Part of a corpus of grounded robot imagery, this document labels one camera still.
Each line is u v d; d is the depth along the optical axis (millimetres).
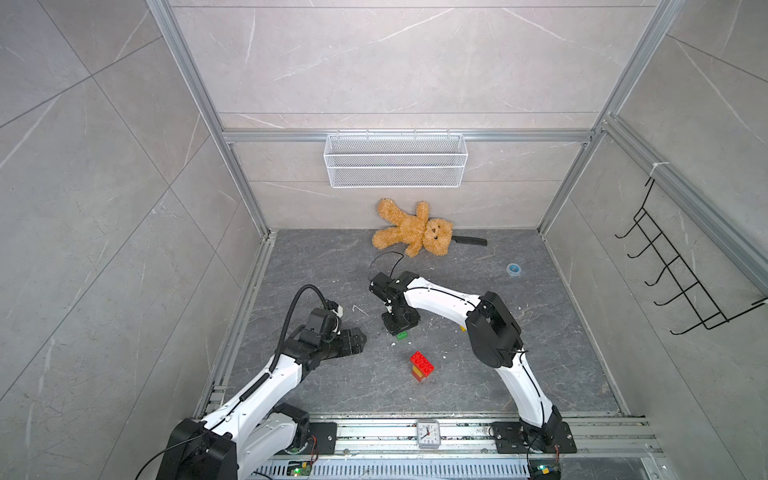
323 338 652
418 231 1105
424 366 762
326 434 731
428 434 730
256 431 552
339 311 793
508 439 731
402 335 893
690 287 625
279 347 572
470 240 1181
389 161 1005
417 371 785
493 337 555
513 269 1074
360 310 979
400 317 837
